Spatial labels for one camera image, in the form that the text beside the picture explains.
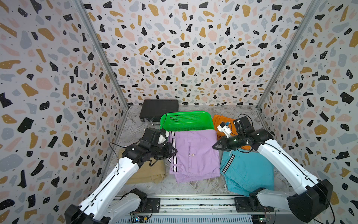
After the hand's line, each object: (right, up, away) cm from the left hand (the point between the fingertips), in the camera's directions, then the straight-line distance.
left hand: (178, 151), depth 72 cm
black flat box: (-26, +24, +50) cm, 61 cm away
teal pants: (+40, -16, +12) cm, 44 cm away
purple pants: (+9, -4, +2) cm, 10 cm away
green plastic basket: (-7, +15, +37) cm, 40 cm away
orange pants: (+28, +16, +38) cm, 50 cm away
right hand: (+18, +2, +1) cm, 19 cm away
